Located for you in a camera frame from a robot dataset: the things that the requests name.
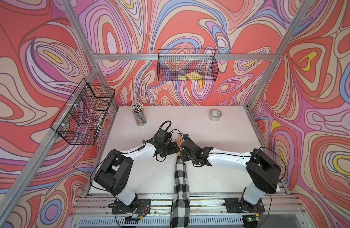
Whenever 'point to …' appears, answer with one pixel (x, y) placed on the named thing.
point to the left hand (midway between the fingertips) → (177, 151)
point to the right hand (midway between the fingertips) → (183, 156)
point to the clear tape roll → (215, 115)
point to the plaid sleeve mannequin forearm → (180, 215)
